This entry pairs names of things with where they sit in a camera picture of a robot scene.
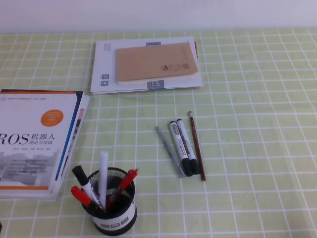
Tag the red gel pen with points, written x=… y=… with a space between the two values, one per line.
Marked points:
x=126 y=181

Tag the grey gel pen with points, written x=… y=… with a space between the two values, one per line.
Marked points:
x=170 y=151

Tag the white capped pen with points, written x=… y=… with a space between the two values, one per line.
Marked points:
x=102 y=181

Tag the black mesh pen holder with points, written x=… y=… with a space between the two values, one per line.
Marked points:
x=123 y=213

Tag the left black white marker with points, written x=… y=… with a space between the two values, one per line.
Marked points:
x=181 y=149

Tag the black white marker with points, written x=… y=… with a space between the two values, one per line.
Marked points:
x=193 y=161
x=181 y=149

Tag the brown kraft notebook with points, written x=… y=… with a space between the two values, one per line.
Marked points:
x=152 y=62

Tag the right black white marker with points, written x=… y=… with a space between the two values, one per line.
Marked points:
x=193 y=161

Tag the brown pencil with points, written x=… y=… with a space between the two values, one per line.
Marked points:
x=197 y=147

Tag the black cap whiteboard marker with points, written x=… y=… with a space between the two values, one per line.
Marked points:
x=86 y=185

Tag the red cap marker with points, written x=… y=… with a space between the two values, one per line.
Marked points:
x=85 y=200

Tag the white ROS textbook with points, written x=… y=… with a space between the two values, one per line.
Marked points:
x=32 y=138

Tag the white book under textbook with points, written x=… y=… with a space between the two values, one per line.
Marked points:
x=71 y=148

